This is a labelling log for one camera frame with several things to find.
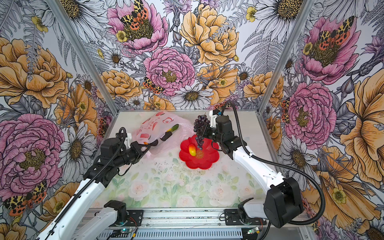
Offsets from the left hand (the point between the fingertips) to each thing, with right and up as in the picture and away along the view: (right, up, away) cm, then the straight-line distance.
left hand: (151, 150), depth 75 cm
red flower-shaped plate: (+27, -9, +21) cm, 35 cm away
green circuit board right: (+50, -37, -4) cm, 62 cm away
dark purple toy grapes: (+24, +13, +1) cm, 28 cm away
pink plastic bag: (+2, +9, +16) cm, 18 cm away
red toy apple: (+20, -3, +21) cm, 29 cm away
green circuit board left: (-11, -37, -4) cm, 39 cm away
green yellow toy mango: (+6, +10, +31) cm, 33 cm away
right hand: (+23, +9, +3) cm, 25 cm away
